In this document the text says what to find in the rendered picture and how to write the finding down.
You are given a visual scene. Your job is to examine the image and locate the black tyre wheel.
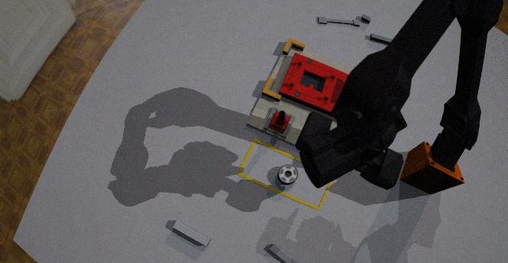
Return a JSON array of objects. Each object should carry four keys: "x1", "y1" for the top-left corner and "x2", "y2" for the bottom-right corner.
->
[{"x1": 278, "y1": 164, "x2": 298, "y2": 185}]

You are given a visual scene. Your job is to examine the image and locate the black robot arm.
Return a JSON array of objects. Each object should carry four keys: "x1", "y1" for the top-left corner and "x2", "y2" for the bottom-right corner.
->
[{"x1": 300, "y1": 0, "x2": 503, "y2": 188}]

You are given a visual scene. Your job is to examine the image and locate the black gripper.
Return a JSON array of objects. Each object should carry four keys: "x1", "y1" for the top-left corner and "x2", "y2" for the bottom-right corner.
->
[{"x1": 295, "y1": 111, "x2": 404, "y2": 190}]

